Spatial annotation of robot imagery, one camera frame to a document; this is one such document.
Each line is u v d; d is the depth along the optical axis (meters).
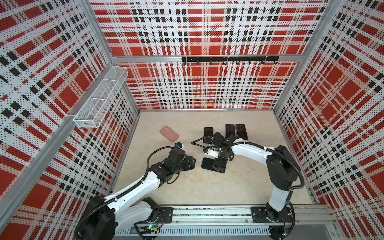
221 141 0.72
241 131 1.12
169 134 1.09
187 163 0.72
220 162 0.80
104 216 0.39
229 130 1.14
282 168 0.48
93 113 0.92
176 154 0.61
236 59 0.89
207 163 0.93
